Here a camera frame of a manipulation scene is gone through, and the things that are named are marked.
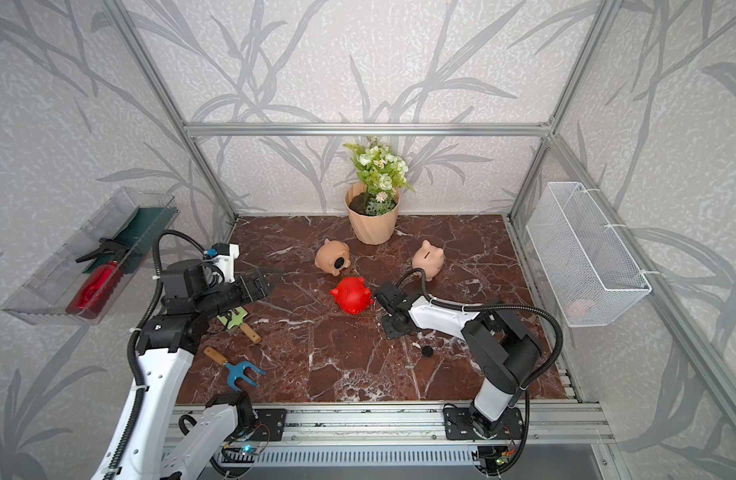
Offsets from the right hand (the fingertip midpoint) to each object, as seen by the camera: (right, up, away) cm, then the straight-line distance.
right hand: (394, 326), depth 91 cm
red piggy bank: (-12, +10, -2) cm, 16 cm away
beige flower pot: (-8, +30, +11) cm, 33 cm away
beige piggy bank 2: (+12, +21, +5) cm, 24 cm away
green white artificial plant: (-4, +48, +2) cm, 48 cm away
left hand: (-30, +18, -20) cm, 40 cm away
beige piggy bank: (-20, +21, +8) cm, 30 cm away
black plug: (+9, -6, -6) cm, 13 cm away
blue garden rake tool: (-45, -10, -9) cm, 47 cm away
